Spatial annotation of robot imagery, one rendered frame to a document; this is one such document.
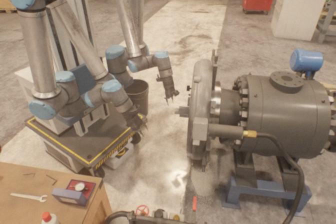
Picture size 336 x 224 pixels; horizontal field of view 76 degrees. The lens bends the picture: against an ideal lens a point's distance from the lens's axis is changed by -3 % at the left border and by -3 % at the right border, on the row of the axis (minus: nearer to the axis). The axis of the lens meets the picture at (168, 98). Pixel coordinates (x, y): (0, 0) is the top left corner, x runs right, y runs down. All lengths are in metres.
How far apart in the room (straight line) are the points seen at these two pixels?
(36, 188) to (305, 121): 1.68
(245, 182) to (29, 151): 2.00
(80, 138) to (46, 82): 0.83
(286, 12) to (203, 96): 4.05
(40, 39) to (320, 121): 1.61
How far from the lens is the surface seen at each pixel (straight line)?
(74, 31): 1.24
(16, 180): 1.72
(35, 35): 1.18
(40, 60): 1.24
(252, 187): 1.77
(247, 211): 1.96
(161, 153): 2.19
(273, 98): 1.55
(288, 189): 1.86
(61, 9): 1.23
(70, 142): 2.01
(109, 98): 1.17
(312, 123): 1.62
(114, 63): 1.75
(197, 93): 1.38
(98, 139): 1.95
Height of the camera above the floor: 1.67
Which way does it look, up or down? 36 degrees down
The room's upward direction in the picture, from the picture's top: straight up
